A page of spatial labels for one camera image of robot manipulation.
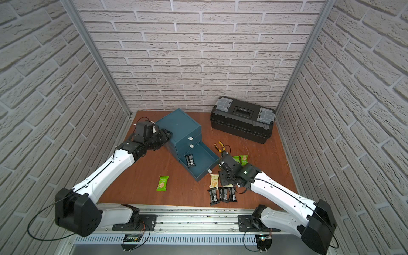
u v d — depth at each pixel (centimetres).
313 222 39
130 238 73
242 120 96
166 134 74
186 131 82
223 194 81
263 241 71
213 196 81
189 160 94
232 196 80
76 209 39
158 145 71
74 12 71
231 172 58
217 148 100
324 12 70
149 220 74
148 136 62
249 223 74
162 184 85
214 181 85
